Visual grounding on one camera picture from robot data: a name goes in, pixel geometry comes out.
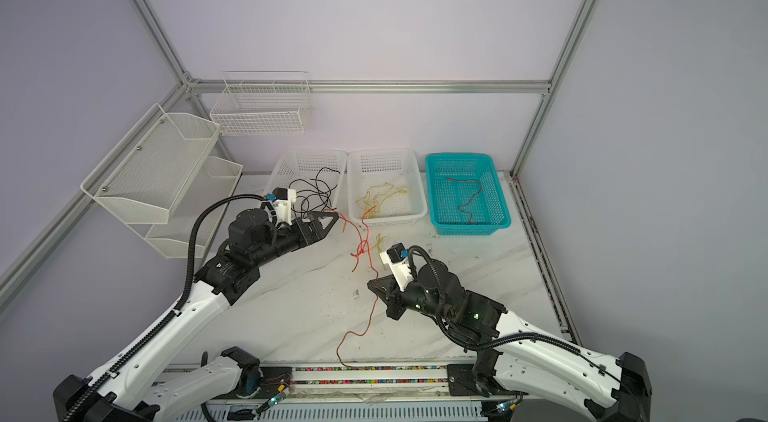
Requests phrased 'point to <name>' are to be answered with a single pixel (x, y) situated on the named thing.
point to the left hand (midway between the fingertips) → (328, 221)
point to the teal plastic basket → (466, 194)
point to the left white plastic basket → (304, 163)
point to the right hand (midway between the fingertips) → (367, 286)
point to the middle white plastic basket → (389, 179)
